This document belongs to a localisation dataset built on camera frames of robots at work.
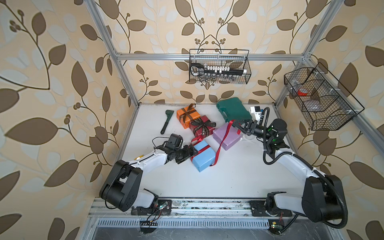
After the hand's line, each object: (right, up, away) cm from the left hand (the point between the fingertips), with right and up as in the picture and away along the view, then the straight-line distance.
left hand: (192, 153), depth 87 cm
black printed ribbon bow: (+4, +18, +14) cm, 23 cm away
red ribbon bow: (+3, +7, +9) cm, 11 cm away
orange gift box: (+1, +23, +18) cm, 29 cm away
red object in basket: (+62, +34, -5) cm, 71 cm away
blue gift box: (+8, -3, -2) cm, 8 cm away
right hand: (+21, +18, -14) cm, 31 cm away
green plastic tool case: (+30, +28, +26) cm, 49 cm away
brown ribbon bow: (-3, +26, +21) cm, 33 cm away
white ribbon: (+37, +8, +12) cm, 40 cm away
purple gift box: (+24, +9, +4) cm, 26 cm away
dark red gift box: (+4, +11, +9) cm, 15 cm away
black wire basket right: (+68, +30, -11) cm, 75 cm away
